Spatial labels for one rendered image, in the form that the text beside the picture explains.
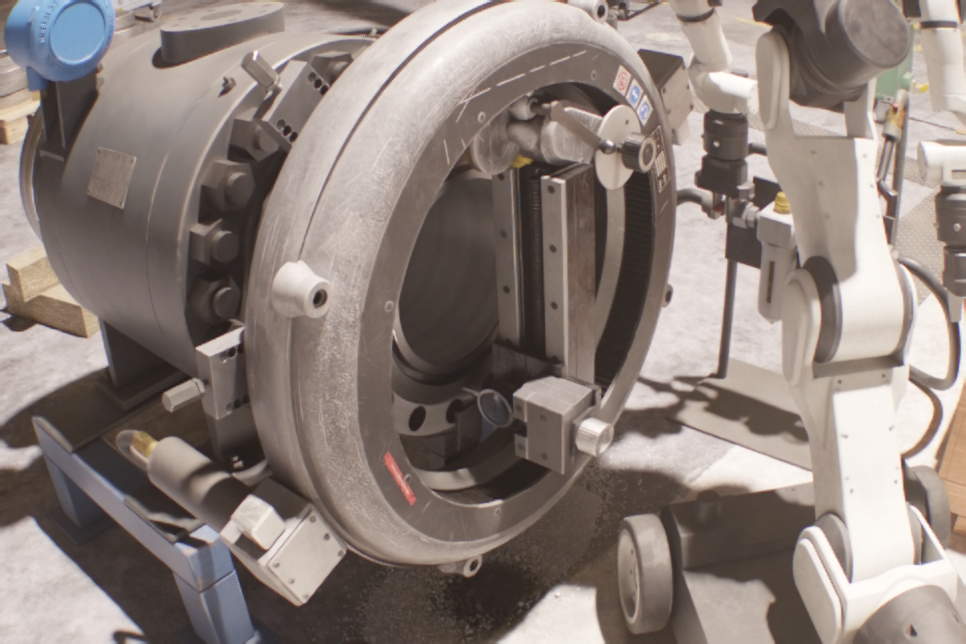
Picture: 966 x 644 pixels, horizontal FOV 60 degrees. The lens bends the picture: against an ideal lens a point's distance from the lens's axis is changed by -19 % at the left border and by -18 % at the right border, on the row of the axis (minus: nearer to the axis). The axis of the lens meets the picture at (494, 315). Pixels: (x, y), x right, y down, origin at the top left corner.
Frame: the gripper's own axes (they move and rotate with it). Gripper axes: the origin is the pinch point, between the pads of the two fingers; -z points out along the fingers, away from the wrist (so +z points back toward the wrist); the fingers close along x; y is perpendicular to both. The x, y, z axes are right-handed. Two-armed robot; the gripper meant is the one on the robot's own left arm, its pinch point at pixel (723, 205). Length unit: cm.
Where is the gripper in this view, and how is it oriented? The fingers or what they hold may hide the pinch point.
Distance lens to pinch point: 185.2
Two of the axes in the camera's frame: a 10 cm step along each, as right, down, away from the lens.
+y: 6.2, -3.9, 6.9
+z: -0.2, -8.8, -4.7
